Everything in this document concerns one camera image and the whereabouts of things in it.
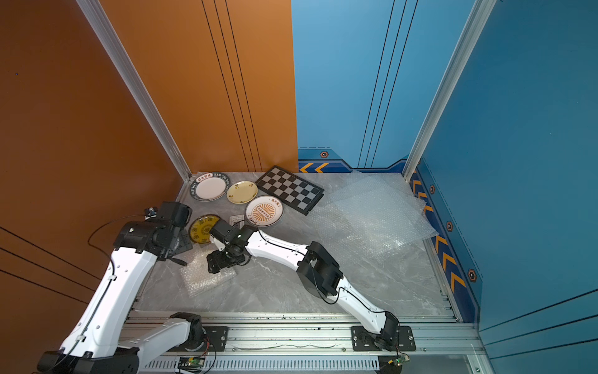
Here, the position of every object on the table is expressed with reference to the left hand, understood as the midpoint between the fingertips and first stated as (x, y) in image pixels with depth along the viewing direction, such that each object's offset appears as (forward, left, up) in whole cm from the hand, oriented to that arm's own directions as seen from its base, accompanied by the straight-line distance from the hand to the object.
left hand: (169, 244), depth 71 cm
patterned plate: (+44, +7, -22) cm, 50 cm away
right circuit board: (-26, -70, -21) cm, 78 cm away
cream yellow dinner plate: (+40, -10, -21) cm, 46 cm away
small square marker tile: (+23, -11, -21) cm, 33 cm away
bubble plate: (-3, -3, -17) cm, 18 cm away
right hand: (0, -11, -15) cm, 19 cm away
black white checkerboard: (+38, -36, -18) cm, 55 cm away
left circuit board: (-28, -8, -24) cm, 38 cm away
